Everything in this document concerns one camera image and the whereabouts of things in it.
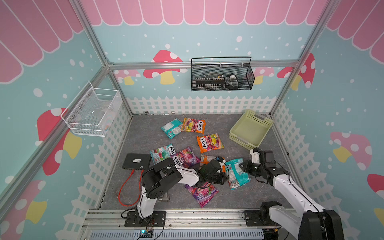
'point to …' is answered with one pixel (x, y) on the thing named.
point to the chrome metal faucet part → (165, 198)
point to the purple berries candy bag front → (203, 195)
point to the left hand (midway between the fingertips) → (227, 180)
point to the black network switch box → (138, 161)
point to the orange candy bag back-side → (206, 159)
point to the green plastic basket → (250, 129)
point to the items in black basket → (213, 81)
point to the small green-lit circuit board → (146, 233)
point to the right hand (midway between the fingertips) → (240, 165)
